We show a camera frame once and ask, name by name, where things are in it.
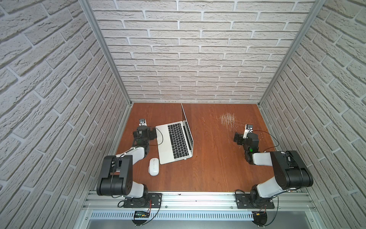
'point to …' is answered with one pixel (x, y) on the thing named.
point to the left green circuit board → (141, 214)
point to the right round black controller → (260, 218)
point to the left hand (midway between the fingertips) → (143, 126)
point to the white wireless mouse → (154, 166)
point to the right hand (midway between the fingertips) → (240, 131)
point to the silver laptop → (175, 140)
